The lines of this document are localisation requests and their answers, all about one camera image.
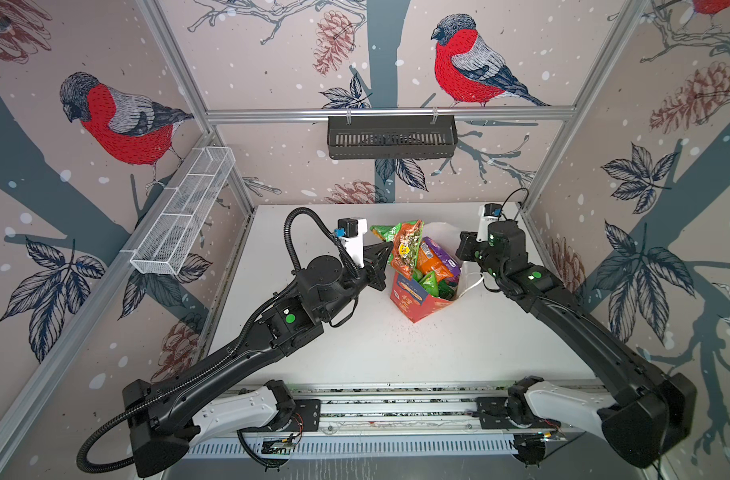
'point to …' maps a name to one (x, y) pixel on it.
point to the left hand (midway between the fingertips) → (393, 246)
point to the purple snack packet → (450, 264)
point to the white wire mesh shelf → (165, 246)
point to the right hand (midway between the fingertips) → (458, 235)
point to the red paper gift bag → (410, 296)
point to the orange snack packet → (427, 262)
